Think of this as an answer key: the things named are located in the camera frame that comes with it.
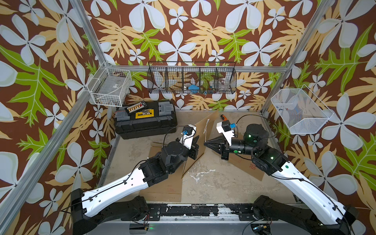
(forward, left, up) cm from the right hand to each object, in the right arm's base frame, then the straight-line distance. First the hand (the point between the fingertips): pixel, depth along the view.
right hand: (205, 143), depth 59 cm
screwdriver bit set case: (+39, +41, -15) cm, 59 cm away
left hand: (+6, +2, -2) cm, 6 cm away
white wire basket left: (+41, +53, -1) cm, 68 cm away
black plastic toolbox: (+31, +26, -19) cm, 45 cm away
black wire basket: (+56, +2, -5) cm, 56 cm away
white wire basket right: (+26, -59, -8) cm, 64 cm away
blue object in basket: (+46, +3, -7) cm, 47 cm away
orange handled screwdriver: (+45, -21, -34) cm, 60 cm away
